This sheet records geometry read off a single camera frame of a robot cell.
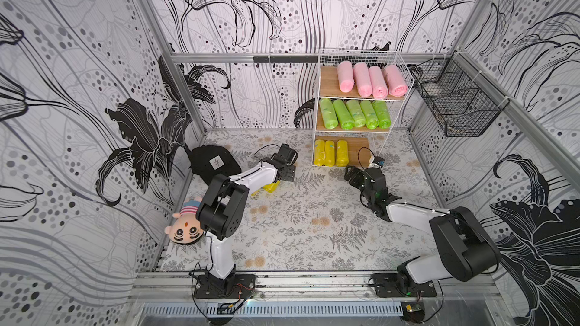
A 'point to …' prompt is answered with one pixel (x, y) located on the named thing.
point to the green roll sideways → (382, 114)
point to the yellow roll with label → (319, 152)
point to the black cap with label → (212, 161)
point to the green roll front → (371, 116)
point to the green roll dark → (345, 121)
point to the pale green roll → (357, 112)
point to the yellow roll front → (342, 158)
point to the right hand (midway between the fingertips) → (355, 168)
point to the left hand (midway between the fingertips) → (283, 174)
